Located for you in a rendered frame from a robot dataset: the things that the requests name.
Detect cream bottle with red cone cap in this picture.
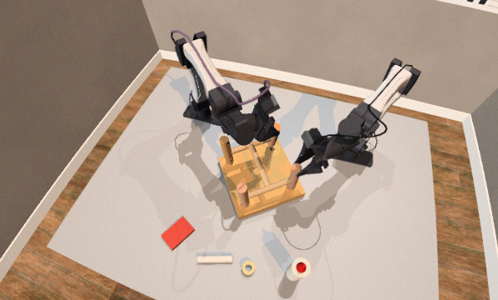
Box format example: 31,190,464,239
286,257,311,281

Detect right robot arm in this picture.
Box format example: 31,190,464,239
175,31,280,146

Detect tan roll of masking tape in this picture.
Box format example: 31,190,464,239
242,261,256,275

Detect white cylinder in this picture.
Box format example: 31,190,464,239
197,255,233,263

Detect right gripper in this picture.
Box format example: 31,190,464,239
242,103,280,142

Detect red rectangular block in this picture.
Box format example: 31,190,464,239
161,216,195,250

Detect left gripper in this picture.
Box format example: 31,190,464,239
293,136,344,177

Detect tan wooden stool legs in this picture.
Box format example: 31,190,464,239
219,136,302,208

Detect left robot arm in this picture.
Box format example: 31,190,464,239
301,58,421,167

